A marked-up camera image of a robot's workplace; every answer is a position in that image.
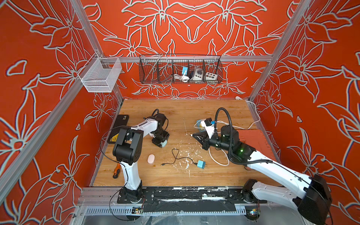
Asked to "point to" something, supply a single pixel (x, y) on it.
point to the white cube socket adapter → (211, 76)
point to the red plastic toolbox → (255, 139)
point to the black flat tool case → (122, 121)
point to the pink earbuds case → (151, 159)
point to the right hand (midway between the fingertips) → (191, 136)
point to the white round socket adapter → (198, 74)
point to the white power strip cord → (237, 98)
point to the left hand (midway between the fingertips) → (166, 140)
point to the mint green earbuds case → (164, 144)
